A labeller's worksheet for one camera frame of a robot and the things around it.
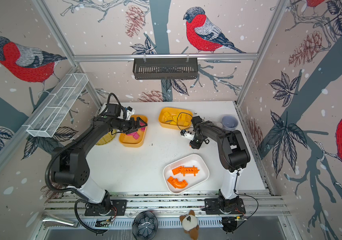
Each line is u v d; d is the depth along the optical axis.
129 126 0.77
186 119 1.08
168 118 1.09
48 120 0.71
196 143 0.86
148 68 1.01
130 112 0.83
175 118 1.08
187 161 0.87
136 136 0.99
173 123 1.06
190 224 0.67
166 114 1.10
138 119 0.79
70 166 0.46
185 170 0.83
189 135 0.88
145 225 0.68
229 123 1.04
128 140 0.98
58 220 0.67
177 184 0.80
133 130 0.78
